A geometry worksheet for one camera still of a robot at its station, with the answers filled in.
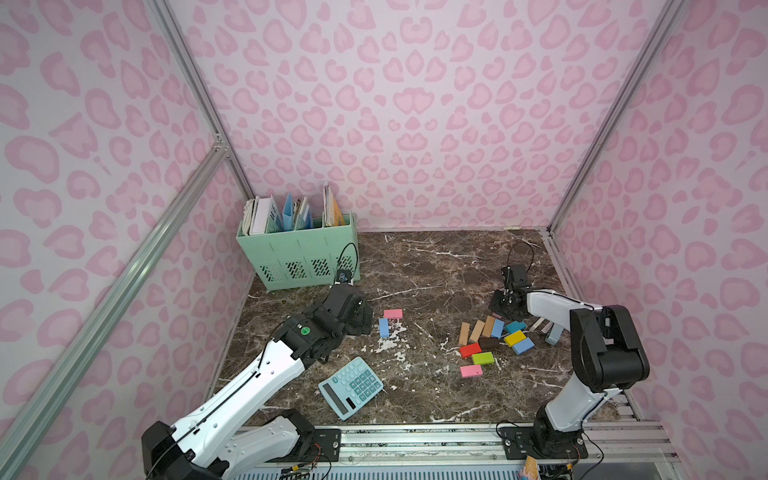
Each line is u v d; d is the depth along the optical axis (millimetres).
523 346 886
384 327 927
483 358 870
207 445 387
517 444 724
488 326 929
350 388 801
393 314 954
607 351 477
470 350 885
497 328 927
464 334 906
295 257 902
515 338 903
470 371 840
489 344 903
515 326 921
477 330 927
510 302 732
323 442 736
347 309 554
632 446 734
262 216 908
